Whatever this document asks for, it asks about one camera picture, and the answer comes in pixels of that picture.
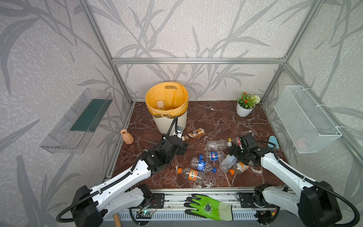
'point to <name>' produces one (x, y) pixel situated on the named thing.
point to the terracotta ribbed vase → (127, 138)
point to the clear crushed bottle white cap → (216, 145)
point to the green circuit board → (143, 214)
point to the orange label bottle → (238, 168)
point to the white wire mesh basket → (309, 128)
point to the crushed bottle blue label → (201, 165)
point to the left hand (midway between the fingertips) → (179, 134)
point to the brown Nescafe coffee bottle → (194, 134)
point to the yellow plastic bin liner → (175, 96)
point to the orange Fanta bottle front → (191, 174)
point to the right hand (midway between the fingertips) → (231, 149)
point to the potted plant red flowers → (246, 103)
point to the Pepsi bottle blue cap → (217, 156)
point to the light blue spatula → (272, 139)
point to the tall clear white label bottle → (229, 161)
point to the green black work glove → (209, 207)
